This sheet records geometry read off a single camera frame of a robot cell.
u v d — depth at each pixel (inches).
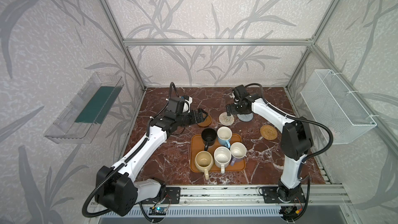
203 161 33.2
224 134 35.0
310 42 36.9
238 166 32.2
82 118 24.6
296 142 19.7
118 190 15.1
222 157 33.3
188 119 26.6
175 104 23.2
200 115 27.3
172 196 28.8
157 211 27.9
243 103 26.7
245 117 40.1
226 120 40.0
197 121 27.1
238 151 34.1
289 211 29.4
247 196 29.6
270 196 28.8
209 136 34.0
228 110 33.4
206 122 39.2
